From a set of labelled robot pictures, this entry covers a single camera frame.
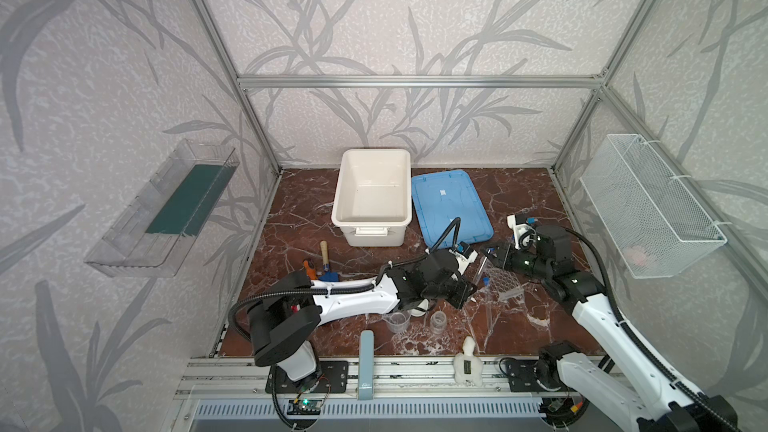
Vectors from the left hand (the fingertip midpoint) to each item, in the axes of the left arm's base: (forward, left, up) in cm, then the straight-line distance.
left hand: (480, 283), depth 76 cm
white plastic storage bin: (+40, +31, -16) cm, 53 cm away
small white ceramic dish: (-4, +16, -12) cm, 21 cm away
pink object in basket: (+5, -38, +7) cm, 39 cm away
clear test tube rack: (+5, -10, -13) cm, 17 cm away
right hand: (+10, -1, +4) cm, 11 cm away
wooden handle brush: (+15, +45, -14) cm, 49 cm away
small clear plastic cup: (-7, +10, -7) cm, 15 cm away
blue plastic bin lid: (+39, +6, -15) cm, 42 cm away
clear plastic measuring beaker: (-6, +21, -13) cm, 26 cm away
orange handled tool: (+8, +48, -14) cm, 51 cm away
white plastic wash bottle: (-17, +3, -9) cm, 20 cm away
